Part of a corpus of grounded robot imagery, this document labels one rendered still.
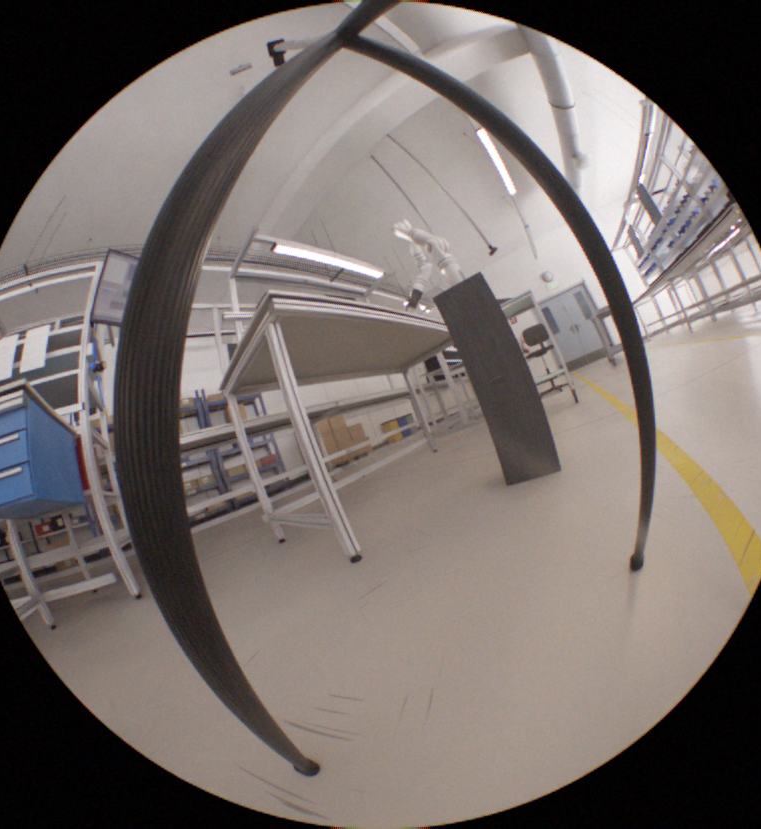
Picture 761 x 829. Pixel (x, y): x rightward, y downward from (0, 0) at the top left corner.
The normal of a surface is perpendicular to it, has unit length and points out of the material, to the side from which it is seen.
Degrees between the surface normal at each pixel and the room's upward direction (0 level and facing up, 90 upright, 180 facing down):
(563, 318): 90
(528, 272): 90
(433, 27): 180
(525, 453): 90
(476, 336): 90
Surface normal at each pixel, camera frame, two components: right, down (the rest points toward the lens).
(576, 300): -0.64, 0.19
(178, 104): 0.36, 0.93
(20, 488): 0.68, -0.31
